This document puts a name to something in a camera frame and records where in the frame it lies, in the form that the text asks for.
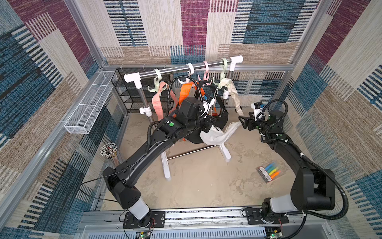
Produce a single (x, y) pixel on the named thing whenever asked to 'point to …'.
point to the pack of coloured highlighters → (270, 172)
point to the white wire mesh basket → (81, 119)
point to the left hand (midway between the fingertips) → (214, 118)
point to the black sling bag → (219, 108)
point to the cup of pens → (110, 150)
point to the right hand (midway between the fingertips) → (246, 116)
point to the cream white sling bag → (215, 138)
